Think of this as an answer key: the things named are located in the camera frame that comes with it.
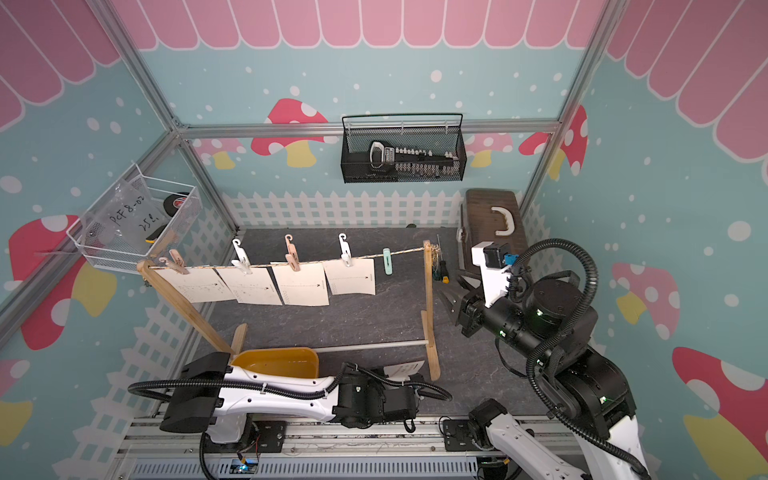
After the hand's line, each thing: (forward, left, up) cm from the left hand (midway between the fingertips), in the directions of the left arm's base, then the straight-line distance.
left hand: (379, 379), depth 75 cm
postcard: (+10, +25, +26) cm, 38 cm away
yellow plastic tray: (+6, +24, -5) cm, 25 cm away
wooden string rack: (+9, +43, -7) cm, 45 cm away
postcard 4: (+2, -6, -1) cm, 6 cm away
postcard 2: (+10, +15, +26) cm, 32 cm away
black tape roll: (+38, +57, +25) cm, 73 cm away
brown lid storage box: (+49, -35, +11) cm, 61 cm away
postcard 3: (+12, +4, +27) cm, 30 cm away
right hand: (+7, -12, +35) cm, 38 cm away
